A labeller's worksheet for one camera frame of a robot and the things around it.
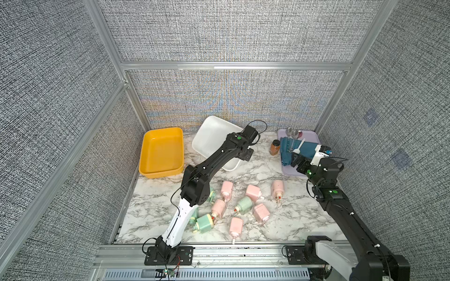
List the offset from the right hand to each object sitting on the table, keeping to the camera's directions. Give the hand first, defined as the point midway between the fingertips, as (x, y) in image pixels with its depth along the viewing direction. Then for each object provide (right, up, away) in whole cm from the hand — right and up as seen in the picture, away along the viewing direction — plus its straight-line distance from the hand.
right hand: (301, 151), depth 80 cm
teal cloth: (+6, +2, +31) cm, 32 cm away
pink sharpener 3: (-34, -19, +9) cm, 40 cm away
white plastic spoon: (+11, 0, +30) cm, 32 cm away
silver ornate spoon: (+8, +13, +37) cm, 40 cm away
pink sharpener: (-9, -18, +6) cm, 21 cm away
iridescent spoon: (+16, +11, +38) cm, 42 cm away
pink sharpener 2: (-20, -20, +5) cm, 29 cm away
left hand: (-23, -1, +13) cm, 26 cm away
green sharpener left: (-49, -31, -3) cm, 58 cm away
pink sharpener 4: (-38, -26, +1) cm, 45 cm away
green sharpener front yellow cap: (-44, -31, -5) cm, 54 cm away
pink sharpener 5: (-18, -28, -1) cm, 33 cm away
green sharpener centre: (-25, -25, +2) cm, 36 cm away
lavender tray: (+24, +10, +38) cm, 46 cm away
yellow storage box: (-74, -1, +30) cm, 80 cm away
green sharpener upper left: (-41, -22, +6) cm, 47 cm away
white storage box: (-42, +11, +28) cm, 52 cm away
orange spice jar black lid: (-5, +2, +23) cm, 24 cm away
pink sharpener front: (-30, -33, -5) cm, 45 cm away
